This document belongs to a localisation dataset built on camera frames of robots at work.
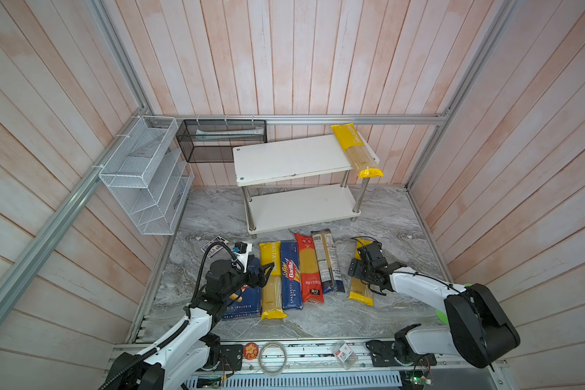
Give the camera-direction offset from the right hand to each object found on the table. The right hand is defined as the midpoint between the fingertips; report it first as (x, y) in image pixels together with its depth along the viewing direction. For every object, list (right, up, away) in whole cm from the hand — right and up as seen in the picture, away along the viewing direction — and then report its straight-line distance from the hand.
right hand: (360, 269), depth 93 cm
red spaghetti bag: (-20, -2, -5) cm, 21 cm away
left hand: (-37, +4, -11) cm, 39 cm away
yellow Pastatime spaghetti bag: (-34, -6, -8) cm, 36 cm away
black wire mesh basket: (-62, +53, +11) cm, 82 cm away
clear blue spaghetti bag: (-12, 0, -3) cm, 13 cm away
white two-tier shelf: (-25, +41, -11) cm, 49 cm away
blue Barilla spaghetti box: (-27, -7, -11) cm, 30 cm away
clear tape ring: (-33, -25, -23) cm, 47 cm away
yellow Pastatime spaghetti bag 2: (-3, -6, -8) cm, 11 cm away
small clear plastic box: (-11, -21, -20) cm, 31 cm away
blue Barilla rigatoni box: (-42, -7, -15) cm, 45 cm away
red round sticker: (-40, -21, -18) cm, 49 cm away
